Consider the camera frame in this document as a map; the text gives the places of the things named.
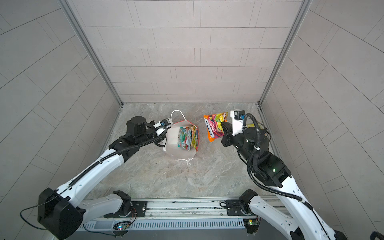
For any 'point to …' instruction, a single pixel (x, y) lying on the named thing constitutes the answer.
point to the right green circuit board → (252, 224)
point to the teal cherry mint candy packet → (184, 137)
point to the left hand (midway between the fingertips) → (171, 123)
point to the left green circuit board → (121, 228)
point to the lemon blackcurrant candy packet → (194, 136)
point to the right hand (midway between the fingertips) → (218, 124)
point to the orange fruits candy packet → (213, 123)
